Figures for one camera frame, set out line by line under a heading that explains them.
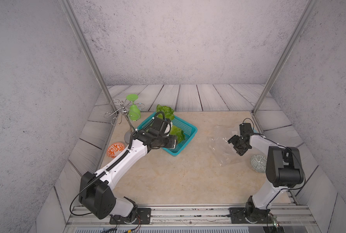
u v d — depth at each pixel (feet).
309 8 2.33
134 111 3.16
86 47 2.76
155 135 1.92
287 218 2.38
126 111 2.77
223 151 3.10
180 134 3.16
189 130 3.34
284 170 1.58
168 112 3.30
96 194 1.31
